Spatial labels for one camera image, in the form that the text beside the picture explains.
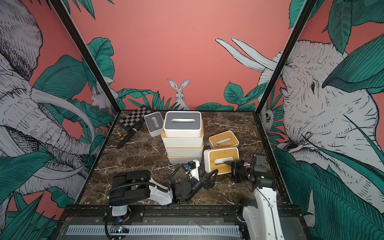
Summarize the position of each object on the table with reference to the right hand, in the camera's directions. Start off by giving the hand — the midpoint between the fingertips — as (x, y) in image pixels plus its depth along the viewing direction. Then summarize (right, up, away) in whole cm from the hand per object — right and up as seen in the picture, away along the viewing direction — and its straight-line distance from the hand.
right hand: (223, 161), depth 75 cm
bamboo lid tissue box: (-21, +10, +1) cm, 23 cm away
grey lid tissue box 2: (-46, +20, +36) cm, 62 cm away
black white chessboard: (-64, +22, +36) cm, 77 cm away
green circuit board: (-51, -31, -5) cm, 60 cm away
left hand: (-4, -3, -2) cm, 6 cm away
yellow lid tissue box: (-21, 0, +9) cm, 23 cm away
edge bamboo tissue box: (-5, +2, -3) cm, 6 cm away
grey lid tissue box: (-20, +19, -6) cm, 29 cm away
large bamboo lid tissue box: (-21, +4, +4) cm, 22 cm away
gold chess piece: (-66, +13, +24) cm, 72 cm away
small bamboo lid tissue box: (+6, +9, +25) cm, 27 cm away
